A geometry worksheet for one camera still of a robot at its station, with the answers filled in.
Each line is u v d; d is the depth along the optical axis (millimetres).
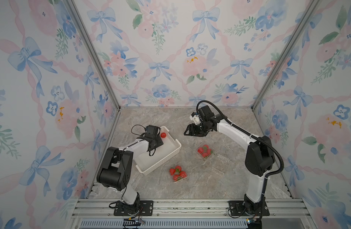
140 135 744
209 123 667
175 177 819
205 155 903
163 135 1003
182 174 820
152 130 758
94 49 858
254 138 518
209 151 918
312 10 699
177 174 837
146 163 894
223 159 928
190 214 731
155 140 827
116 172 462
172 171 837
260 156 499
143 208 733
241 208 730
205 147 942
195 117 837
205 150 925
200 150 939
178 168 855
